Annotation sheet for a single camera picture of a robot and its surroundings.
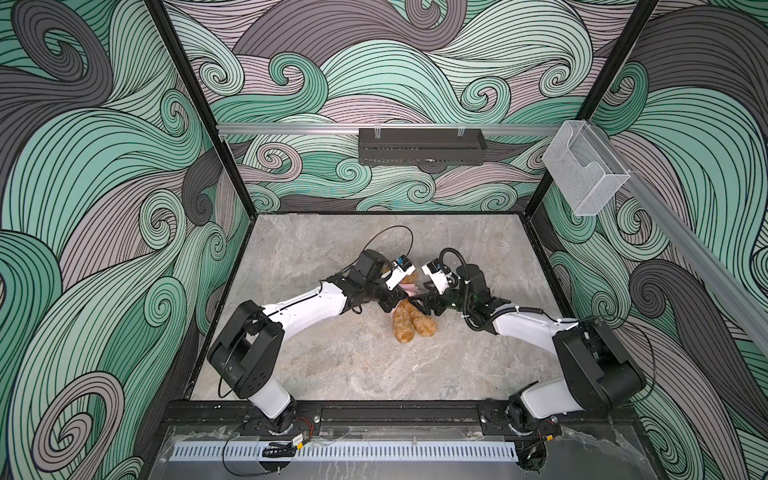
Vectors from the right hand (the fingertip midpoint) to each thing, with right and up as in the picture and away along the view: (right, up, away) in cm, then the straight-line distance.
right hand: (418, 291), depth 87 cm
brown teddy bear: (-4, -6, -7) cm, 10 cm away
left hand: (-4, 0, -4) cm, 5 cm away
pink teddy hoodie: (-2, +1, 0) cm, 3 cm away
